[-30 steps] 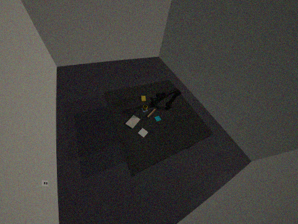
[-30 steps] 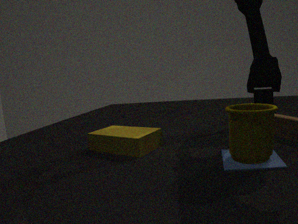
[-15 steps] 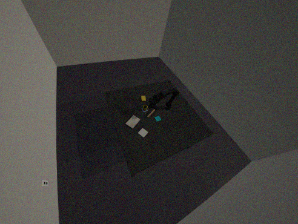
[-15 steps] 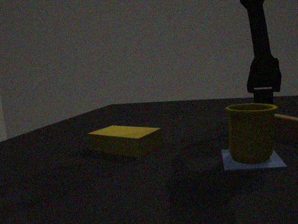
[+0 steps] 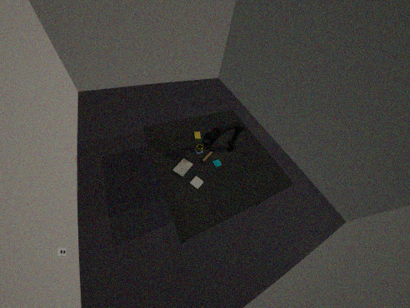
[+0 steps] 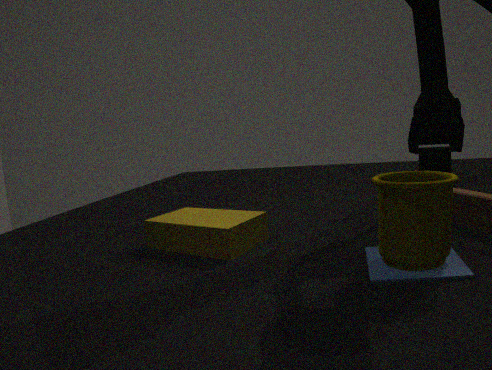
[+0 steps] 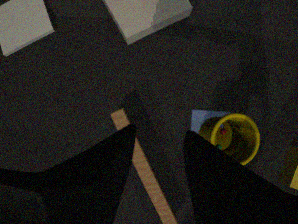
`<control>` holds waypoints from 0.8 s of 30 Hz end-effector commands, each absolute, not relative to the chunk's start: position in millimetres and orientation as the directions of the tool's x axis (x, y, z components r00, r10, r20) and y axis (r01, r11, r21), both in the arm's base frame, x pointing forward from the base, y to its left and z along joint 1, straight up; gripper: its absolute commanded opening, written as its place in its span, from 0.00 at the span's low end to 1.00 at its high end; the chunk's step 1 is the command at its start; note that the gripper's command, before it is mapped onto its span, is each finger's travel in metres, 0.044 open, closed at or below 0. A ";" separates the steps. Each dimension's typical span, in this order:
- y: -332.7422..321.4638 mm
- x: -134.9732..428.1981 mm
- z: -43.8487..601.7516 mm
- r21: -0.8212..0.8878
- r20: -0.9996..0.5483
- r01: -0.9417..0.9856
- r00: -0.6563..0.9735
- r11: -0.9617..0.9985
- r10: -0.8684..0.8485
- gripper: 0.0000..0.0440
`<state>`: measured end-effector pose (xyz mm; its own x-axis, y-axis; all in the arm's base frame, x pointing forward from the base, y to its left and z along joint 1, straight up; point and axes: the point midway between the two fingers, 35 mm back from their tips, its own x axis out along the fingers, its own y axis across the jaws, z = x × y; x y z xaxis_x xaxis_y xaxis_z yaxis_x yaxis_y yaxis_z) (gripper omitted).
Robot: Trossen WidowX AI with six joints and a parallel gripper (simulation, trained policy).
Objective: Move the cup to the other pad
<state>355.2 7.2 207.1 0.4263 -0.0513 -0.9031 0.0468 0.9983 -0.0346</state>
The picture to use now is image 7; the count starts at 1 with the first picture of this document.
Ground dark yellow cup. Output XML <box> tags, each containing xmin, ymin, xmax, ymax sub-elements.
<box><xmin>198</xmin><ymin>112</ymin><xmax>259</xmax><ymax>165</ymax></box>

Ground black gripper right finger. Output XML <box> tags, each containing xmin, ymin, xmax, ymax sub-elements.
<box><xmin>184</xmin><ymin>131</ymin><xmax>298</xmax><ymax>224</ymax></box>

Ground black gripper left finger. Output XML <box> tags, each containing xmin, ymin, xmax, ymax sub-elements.
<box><xmin>0</xmin><ymin>124</ymin><xmax>137</xmax><ymax>224</ymax></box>

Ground yellow flat box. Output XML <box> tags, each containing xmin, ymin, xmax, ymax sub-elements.
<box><xmin>278</xmin><ymin>147</ymin><xmax>298</xmax><ymax>189</ymax></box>

